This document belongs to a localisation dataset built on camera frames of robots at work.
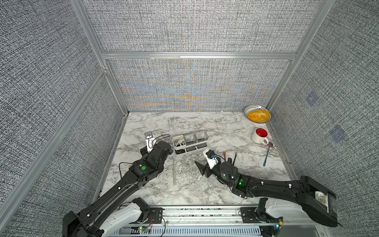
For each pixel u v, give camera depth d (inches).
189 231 27.6
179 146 34.6
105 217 16.5
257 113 43.0
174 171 34.7
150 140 24.7
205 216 29.4
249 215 28.8
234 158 37.1
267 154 37.5
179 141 35.4
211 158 25.4
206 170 26.6
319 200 17.3
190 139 38.3
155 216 28.8
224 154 37.5
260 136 37.7
